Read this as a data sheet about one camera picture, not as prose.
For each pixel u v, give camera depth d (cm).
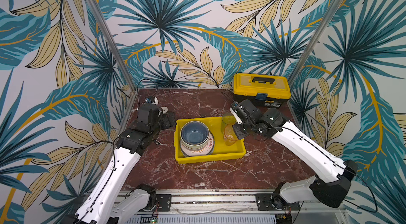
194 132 88
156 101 64
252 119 52
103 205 37
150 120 52
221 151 89
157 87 120
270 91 96
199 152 86
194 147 78
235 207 73
